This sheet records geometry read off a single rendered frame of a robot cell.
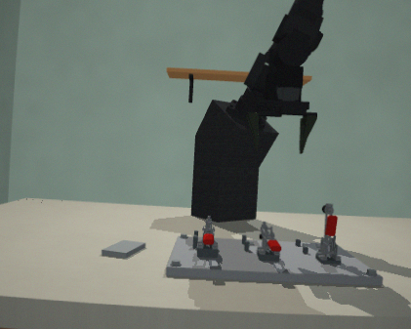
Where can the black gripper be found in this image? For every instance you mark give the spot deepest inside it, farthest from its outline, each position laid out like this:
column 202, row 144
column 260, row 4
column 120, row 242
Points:
column 277, row 109

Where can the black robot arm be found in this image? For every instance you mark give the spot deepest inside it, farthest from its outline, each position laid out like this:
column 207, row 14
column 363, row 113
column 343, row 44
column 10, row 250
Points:
column 285, row 82

